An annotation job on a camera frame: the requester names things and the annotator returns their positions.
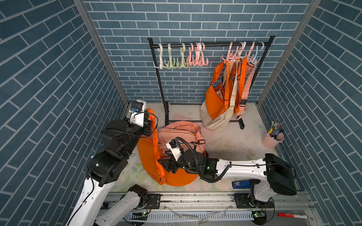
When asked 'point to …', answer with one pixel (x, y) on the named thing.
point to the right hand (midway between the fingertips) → (162, 158)
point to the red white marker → (292, 215)
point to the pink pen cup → (268, 142)
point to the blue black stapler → (241, 184)
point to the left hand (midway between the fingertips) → (153, 110)
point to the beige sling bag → (221, 123)
